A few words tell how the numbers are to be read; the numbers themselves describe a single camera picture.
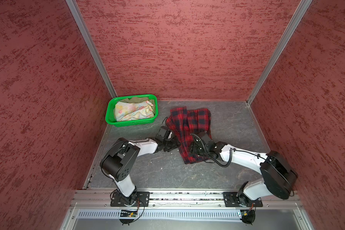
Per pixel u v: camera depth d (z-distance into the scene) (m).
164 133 0.75
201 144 0.67
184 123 0.96
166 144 0.79
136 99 1.11
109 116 1.02
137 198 0.74
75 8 0.71
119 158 0.50
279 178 0.44
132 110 1.07
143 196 0.76
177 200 0.76
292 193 0.42
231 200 0.74
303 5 0.71
